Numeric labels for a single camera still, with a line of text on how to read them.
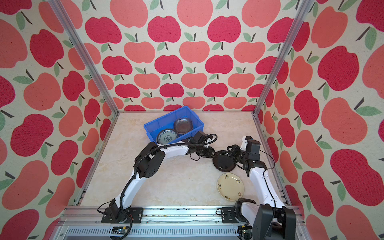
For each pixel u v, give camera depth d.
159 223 0.73
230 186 0.82
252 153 0.64
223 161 0.93
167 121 1.07
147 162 0.59
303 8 0.70
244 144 0.77
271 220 0.40
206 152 0.88
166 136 1.04
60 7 0.71
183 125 1.11
